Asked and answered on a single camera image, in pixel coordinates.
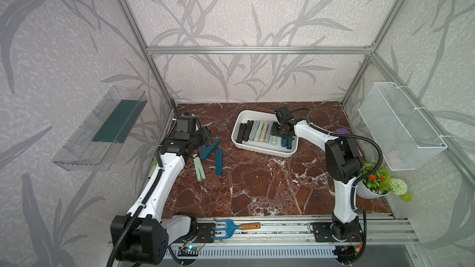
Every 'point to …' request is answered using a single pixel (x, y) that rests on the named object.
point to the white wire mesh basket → (403, 137)
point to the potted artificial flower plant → (378, 183)
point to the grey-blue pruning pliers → (254, 128)
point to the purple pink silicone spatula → (343, 131)
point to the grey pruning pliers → (268, 133)
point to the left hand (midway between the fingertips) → (207, 132)
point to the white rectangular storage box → (261, 148)
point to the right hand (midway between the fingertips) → (274, 129)
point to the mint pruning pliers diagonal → (258, 131)
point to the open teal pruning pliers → (206, 151)
